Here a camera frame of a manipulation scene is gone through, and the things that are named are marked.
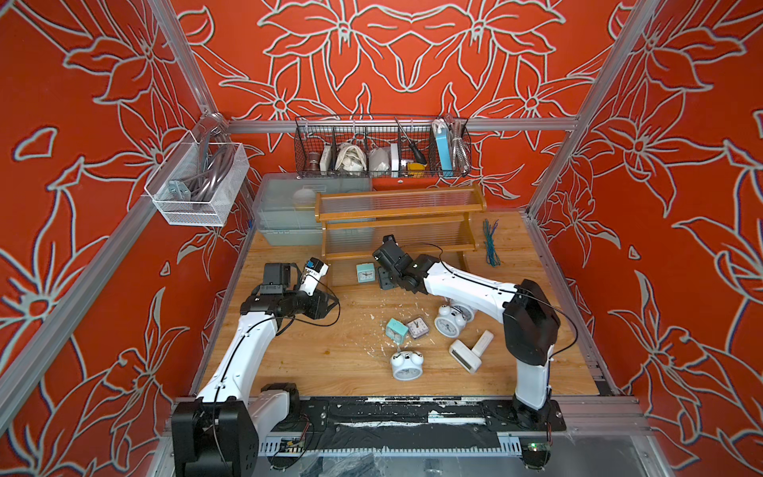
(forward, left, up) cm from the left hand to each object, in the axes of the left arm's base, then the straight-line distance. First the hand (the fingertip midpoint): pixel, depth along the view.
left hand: (327, 295), depth 82 cm
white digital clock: (-12, -40, -8) cm, 43 cm away
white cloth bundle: (+36, -3, +21) cm, 42 cm away
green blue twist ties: (+25, -54, -11) cm, 61 cm away
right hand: (+9, -15, -1) cm, 17 cm away
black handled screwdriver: (+44, -26, +16) cm, 54 cm away
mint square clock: (-6, -20, -8) cm, 22 cm away
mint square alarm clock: (+12, -9, -6) cm, 17 cm away
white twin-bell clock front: (-16, -23, -4) cm, 28 cm away
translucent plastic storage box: (+29, +19, +6) cm, 35 cm away
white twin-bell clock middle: (-3, -35, -6) cm, 35 cm away
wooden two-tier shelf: (+28, -26, +3) cm, 39 cm away
